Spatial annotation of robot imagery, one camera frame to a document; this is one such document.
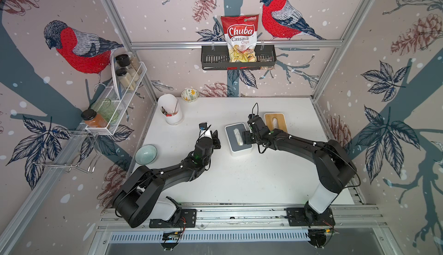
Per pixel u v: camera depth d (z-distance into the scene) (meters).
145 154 0.91
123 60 0.79
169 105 1.00
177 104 1.01
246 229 0.71
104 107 0.70
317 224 0.72
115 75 0.64
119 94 0.67
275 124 0.99
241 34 0.80
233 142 0.93
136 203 0.42
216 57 0.95
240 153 0.90
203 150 0.65
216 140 0.78
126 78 0.76
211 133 0.86
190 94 1.22
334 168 0.47
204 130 0.73
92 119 0.59
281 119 0.98
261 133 0.71
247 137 0.83
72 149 0.56
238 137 0.94
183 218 0.73
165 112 1.01
